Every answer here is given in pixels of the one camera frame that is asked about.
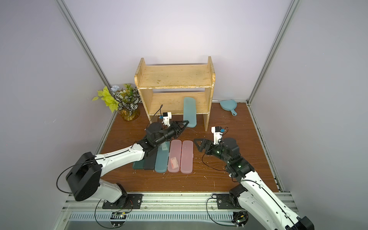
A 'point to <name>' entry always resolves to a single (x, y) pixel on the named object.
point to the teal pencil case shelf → (189, 113)
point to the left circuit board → (118, 215)
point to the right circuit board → (240, 218)
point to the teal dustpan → (229, 105)
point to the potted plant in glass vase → (126, 100)
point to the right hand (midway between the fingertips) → (198, 139)
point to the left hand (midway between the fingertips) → (190, 124)
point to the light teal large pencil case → (162, 157)
